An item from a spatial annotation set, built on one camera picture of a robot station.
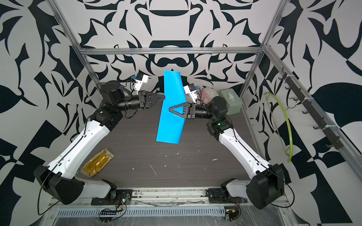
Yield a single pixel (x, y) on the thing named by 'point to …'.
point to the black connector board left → (106, 219)
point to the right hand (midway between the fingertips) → (171, 112)
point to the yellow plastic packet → (98, 164)
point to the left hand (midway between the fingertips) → (163, 95)
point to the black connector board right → (233, 212)
